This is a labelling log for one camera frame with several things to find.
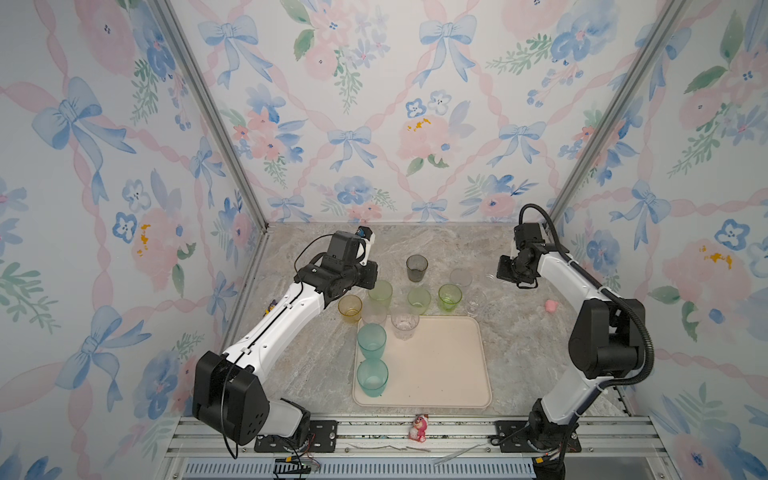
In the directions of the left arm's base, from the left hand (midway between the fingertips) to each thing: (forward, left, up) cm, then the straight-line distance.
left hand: (375, 265), depth 81 cm
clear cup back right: (+7, -27, -16) cm, 32 cm away
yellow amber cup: (-2, +8, -20) cm, 22 cm away
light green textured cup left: (+2, -1, -18) cm, 18 cm away
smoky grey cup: (+15, -14, -20) cm, 29 cm away
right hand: (+7, -40, -12) cm, 43 cm away
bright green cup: (+2, -24, -19) cm, 30 cm away
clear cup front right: (+1, -32, -19) cm, 37 cm away
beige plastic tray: (-21, -20, -18) cm, 34 cm away
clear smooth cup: (-7, -9, -21) cm, 24 cm away
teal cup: (-23, 0, -19) cm, 30 cm away
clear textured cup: (-5, +1, -17) cm, 18 cm away
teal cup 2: (-12, +1, -21) cm, 24 cm away
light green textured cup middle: (+2, -14, -21) cm, 25 cm away
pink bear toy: (-36, -12, -20) cm, 42 cm away
